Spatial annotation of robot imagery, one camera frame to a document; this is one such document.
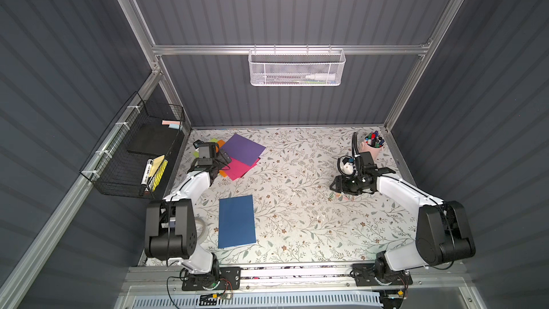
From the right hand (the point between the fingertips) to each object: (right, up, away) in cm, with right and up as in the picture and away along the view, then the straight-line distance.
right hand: (339, 187), depth 89 cm
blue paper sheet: (-43, -14, -2) cm, 45 cm away
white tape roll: (-55, -18, -8) cm, 59 cm away
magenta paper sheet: (-46, +6, +14) cm, 48 cm away
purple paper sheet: (-45, +16, +26) cm, 55 cm away
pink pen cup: (+18, +19, +8) cm, 27 cm away
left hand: (-53, +12, +3) cm, 54 cm away
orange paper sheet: (-57, +20, +26) cm, 66 cm away
